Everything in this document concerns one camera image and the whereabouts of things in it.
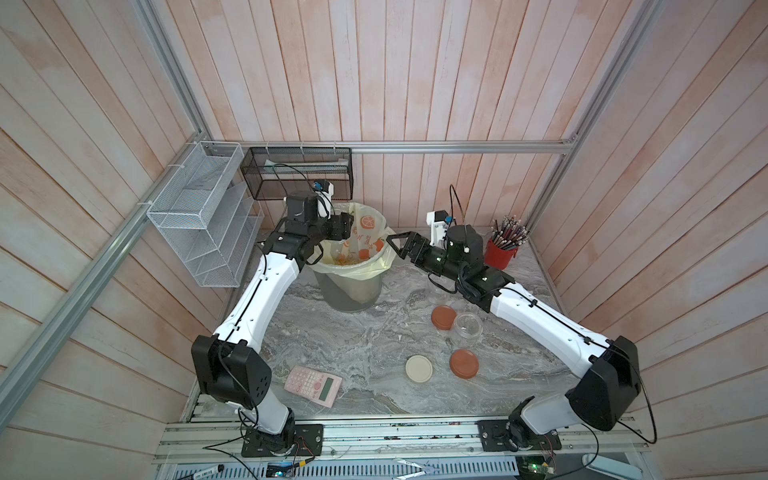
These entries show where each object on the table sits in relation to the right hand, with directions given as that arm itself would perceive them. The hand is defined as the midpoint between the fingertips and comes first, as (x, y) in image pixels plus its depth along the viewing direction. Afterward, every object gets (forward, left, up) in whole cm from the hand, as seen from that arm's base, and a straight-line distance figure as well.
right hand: (393, 244), depth 74 cm
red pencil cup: (+18, -38, -26) cm, 49 cm away
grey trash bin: (0, +14, -24) cm, 28 cm away
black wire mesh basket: (+25, +36, +4) cm, 45 cm away
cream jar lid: (-20, -8, -31) cm, 38 cm away
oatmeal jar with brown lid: (-6, -25, -32) cm, 41 cm away
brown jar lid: (-4, -17, -31) cm, 35 cm away
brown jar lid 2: (-18, -21, -32) cm, 43 cm away
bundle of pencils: (+20, -39, -17) cm, 48 cm away
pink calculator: (-26, +21, -31) cm, 45 cm away
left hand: (+9, +14, 0) cm, 17 cm away
